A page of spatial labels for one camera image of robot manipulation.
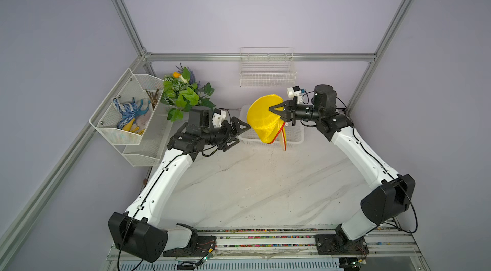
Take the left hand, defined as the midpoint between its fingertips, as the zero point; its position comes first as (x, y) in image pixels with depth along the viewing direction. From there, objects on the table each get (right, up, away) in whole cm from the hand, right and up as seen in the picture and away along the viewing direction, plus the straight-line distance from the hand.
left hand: (245, 133), depth 70 cm
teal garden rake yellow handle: (-46, +9, +10) cm, 48 cm away
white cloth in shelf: (-42, +5, +7) cm, 43 cm away
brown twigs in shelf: (-41, +16, +14) cm, 46 cm away
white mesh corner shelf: (-44, +5, +5) cm, 45 cm away
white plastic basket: (+26, -2, +32) cm, 41 cm away
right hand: (+9, +8, -1) cm, 12 cm away
